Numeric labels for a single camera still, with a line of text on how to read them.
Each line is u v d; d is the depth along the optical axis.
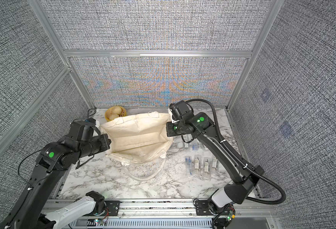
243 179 0.39
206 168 0.86
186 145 0.96
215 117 0.48
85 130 0.46
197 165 0.87
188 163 0.90
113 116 1.04
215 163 0.88
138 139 0.94
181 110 0.50
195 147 0.95
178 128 0.57
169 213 0.73
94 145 0.54
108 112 1.13
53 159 0.39
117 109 1.09
